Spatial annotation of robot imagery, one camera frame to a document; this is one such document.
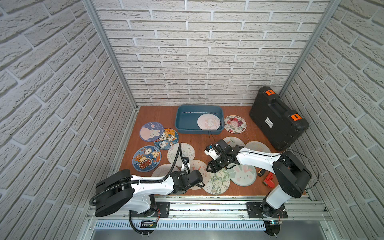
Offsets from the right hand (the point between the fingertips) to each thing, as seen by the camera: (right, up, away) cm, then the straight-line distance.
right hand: (211, 168), depth 86 cm
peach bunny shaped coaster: (-6, +1, +2) cm, 6 cm away
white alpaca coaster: (+17, +14, +14) cm, 26 cm away
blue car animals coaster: (-41, +4, +6) cm, 42 cm away
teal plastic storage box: (-17, +31, +27) cm, 45 cm away
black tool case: (+40, +25, -3) cm, 47 cm away
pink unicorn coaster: (0, +28, +24) cm, 37 cm away
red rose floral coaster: (+20, +26, +23) cm, 40 cm away
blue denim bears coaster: (-28, +17, +16) cm, 36 cm away
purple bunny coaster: (-42, +20, +18) cm, 50 cm away
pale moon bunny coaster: (+32, +11, +12) cm, 36 cm away
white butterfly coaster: (-15, +8, +8) cm, 19 cm away
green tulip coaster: (+3, -8, -3) cm, 9 cm away
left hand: (-11, -3, -2) cm, 12 cm away
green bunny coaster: (+19, -4, -1) cm, 19 cm away
